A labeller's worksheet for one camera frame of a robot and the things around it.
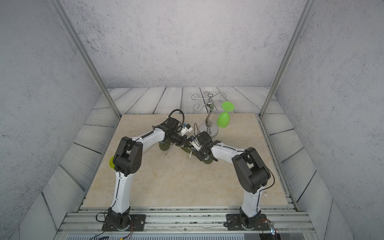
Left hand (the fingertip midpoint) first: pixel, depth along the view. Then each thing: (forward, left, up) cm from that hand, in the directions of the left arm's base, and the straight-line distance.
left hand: (195, 146), depth 92 cm
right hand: (-1, -3, -4) cm, 6 cm away
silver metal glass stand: (+18, -10, -5) cm, 21 cm away
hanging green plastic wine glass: (+13, -18, +10) cm, 24 cm away
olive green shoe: (+4, +19, -3) cm, 20 cm away
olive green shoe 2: (0, +6, -3) cm, 6 cm away
